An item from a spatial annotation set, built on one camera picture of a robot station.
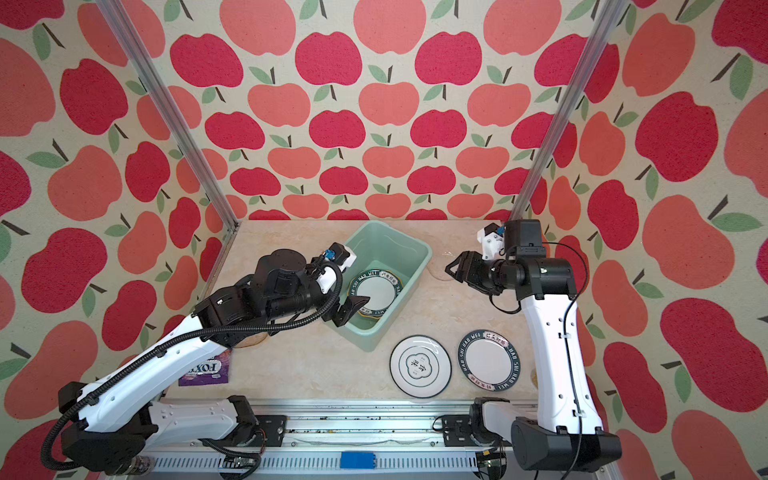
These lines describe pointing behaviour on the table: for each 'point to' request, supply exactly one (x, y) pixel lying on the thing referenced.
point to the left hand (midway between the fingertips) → (359, 286)
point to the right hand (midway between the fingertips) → (464, 272)
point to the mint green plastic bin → (390, 266)
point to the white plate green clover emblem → (420, 366)
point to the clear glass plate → (437, 267)
